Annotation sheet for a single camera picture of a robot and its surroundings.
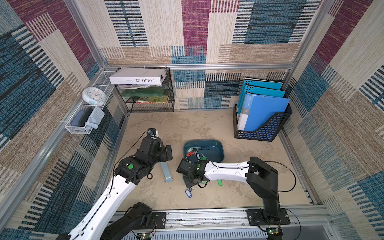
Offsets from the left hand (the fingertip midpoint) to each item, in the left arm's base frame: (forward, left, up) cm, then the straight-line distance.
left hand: (162, 147), depth 73 cm
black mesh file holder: (+18, -61, -12) cm, 65 cm away
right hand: (-8, -12, -22) cm, 26 cm away
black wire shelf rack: (+51, +32, -21) cm, 64 cm away
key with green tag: (-9, -30, -23) cm, 39 cm away
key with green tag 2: (+6, -21, -22) cm, 31 cm away
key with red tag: (+9, -13, -23) cm, 27 cm away
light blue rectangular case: (-4, 0, -19) cm, 20 cm away
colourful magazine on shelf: (+38, +10, -2) cm, 39 cm away
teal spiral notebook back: (+40, -58, +7) cm, 71 cm away
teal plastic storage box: (+12, -28, -23) cm, 38 cm away
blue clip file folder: (+24, -53, +1) cm, 58 cm away
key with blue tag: (-14, -12, -23) cm, 30 cm away
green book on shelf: (+38, +14, +4) cm, 41 cm away
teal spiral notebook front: (+37, -56, +5) cm, 67 cm away
